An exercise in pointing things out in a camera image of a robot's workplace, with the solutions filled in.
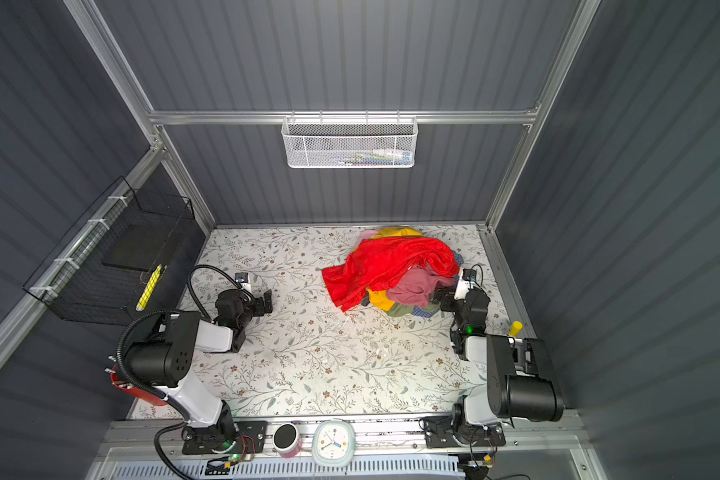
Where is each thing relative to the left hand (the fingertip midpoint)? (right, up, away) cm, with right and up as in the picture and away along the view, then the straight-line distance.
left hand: (254, 291), depth 97 cm
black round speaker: (+19, -31, -29) cm, 46 cm away
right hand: (+65, +3, -6) cm, 66 cm away
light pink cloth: (+36, +20, +20) cm, 46 cm away
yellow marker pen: (-14, +4, -28) cm, 31 cm away
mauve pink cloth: (+51, +3, -9) cm, 52 cm away
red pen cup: (-17, -19, -29) cm, 38 cm away
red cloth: (+40, +10, -4) cm, 42 cm away
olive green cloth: (+47, -5, -4) cm, 48 cm away
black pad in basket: (-20, +14, -22) cm, 33 cm away
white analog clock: (+29, -33, -26) cm, 51 cm away
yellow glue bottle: (+79, -9, -14) cm, 81 cm away
